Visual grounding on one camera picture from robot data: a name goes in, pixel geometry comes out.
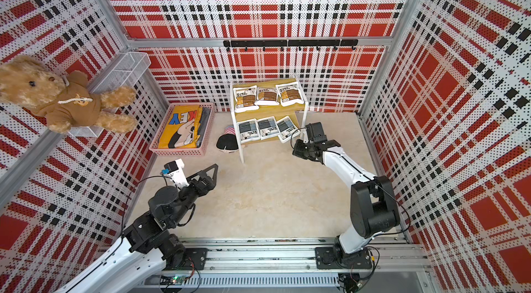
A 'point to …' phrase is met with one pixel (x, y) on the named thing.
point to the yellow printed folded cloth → (182, 128)
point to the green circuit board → (172, 280)
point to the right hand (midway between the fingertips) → (296, 149)
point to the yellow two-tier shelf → (300, 111)
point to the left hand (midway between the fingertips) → (215, 168)
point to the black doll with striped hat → (228, 141)
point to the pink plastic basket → (204, 133)
